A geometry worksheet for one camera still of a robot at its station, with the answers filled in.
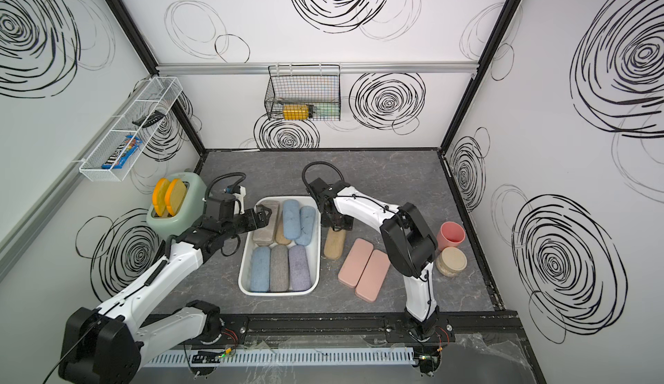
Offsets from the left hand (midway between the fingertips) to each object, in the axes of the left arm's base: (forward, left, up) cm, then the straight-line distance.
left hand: (260, 213), depth 83 cm
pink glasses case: (-11, -32, -12) cm, 36 cm away
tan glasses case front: (-3, -5, -9) cm, 11 cm away
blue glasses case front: (+5, -14, -10) cm, 18 cm away
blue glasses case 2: (-14, -1, -10) cm, 18 cm away
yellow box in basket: (+29, -10, +20) cm, 36 cm away
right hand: (+1, -25, -8) cm, 26 cm away
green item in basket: (+29, -21, +20) cm, 41 cm away
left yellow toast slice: (+1, +29, +8) cm, 30 cm away
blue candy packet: (+3, +36, +21) cm, 41 cm away
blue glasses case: (+2, -9, -6) cm, 11 cm away
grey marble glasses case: (-5, -1, -6) cm, 8 cm away
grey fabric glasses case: (-16, -7, -10) cm, 21 cm away
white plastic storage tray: (-7, -17, -13) cm, 23 cm away
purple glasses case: (-16, -14, -10) cm, 24 cm away
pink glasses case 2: (-14, -38, -14) cm, 42 cm away
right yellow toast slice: (+1, +25, +7) cm, 26 cm away
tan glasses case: (-7, -25, -7) cm, 26 cm away
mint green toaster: (0, +23, -1) cm, 23 cm away
